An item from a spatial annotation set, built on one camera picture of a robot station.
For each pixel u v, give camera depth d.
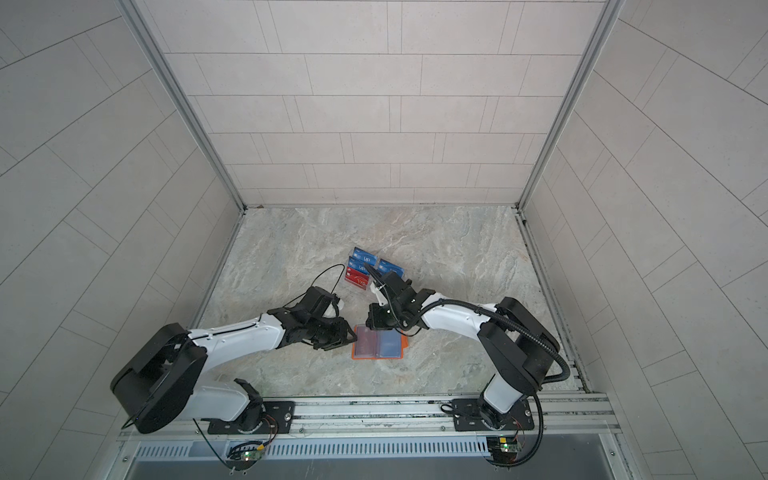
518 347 0.44
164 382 0.41
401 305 0.65
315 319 0.69
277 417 0.71
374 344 0.83
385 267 0.88
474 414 0.72
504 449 0.68
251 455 0.65
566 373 0.41
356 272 0.91
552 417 0.73
